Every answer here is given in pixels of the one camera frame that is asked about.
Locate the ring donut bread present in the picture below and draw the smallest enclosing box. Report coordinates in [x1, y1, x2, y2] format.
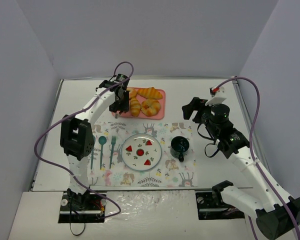
[126, 87, 137, 99]

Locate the teal plastic spoon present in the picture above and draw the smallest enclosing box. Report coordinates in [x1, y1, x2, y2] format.
[98, 136, 107, 170]

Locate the teal plastic fork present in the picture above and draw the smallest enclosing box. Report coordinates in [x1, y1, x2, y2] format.
[109, 135, 116, 169]

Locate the white strawberry plate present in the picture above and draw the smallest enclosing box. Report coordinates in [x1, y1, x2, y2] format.
[121, 133, 162, 172]

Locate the curled croissant bread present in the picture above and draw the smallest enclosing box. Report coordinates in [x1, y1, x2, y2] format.
[141, 98, 161, 117]

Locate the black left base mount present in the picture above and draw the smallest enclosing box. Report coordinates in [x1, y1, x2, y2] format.
[58, 191, 107, 224]

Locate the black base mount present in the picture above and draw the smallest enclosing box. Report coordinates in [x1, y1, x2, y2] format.
[58, 191, 107, 224]
[195, 190, 245, 221]

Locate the ridged oval bread roll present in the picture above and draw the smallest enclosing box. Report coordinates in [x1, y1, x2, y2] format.
[129, 97, 141, 117]

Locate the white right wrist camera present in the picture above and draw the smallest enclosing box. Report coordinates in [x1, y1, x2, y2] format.
[205, 86, 227, 107]

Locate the floral patterned placemat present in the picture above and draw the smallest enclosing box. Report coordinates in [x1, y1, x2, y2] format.
[87, 122, 198, 188]

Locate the pink plastic tray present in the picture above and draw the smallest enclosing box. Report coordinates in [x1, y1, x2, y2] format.
[120, 87, 166, 120]

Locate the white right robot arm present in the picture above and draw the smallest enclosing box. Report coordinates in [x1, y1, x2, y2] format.
[182, 97, 300, 240]

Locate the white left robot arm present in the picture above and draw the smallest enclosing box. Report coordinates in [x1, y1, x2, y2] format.
[60, 74, 129, 196]

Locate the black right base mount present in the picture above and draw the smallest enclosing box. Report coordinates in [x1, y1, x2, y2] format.
[195, 190, 245, 221]

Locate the dark green mug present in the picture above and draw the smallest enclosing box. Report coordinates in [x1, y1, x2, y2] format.
[170, 136, 190, 163]

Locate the long croissant bread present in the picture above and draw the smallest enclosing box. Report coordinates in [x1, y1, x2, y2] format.
[137, 87, 163, 100]

